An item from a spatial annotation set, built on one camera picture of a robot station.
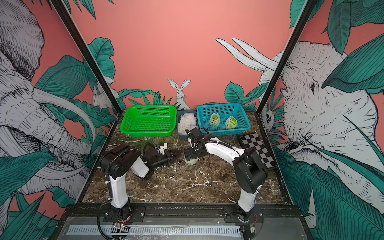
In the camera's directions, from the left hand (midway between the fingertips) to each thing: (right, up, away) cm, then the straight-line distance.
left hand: (182, 152), depth 89 cm
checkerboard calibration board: (+48, +6, +12) cm, 50 cm away
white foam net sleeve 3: (+33, +19, +15) cm, 41 cm away
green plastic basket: (-28, +20, +25) cm, 43 cm away
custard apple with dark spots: (+22, +20, +17) cm, 34 cm away
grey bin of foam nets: (+1, +21, +17) cm, 27 cm away
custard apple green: (+33, +19, +15) cm, 41 cm away
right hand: (+5, 0, 0) cm, 5 cm away
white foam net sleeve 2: (+22, +26, +18) cm, 38 cm away
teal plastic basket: (+28, +21, +15) cm, 38 cm away
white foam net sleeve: (+6, -3, -9) cm, 11 cm away
